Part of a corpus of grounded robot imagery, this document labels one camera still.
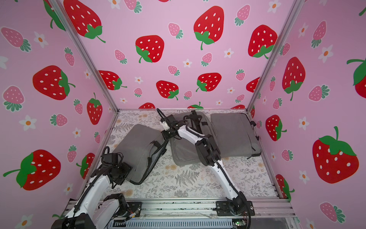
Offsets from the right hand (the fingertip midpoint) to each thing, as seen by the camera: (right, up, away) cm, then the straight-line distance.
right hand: (160, 138), depth 100 cm
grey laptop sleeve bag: (+53, +2, -1) cm, 53 cm away
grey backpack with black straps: (+17, -7, -10) cm, 21 cm away
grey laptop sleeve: (-10, -6, -12) cm, 16 cm away
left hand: (-16, -18, -14) cm, 28 cm away
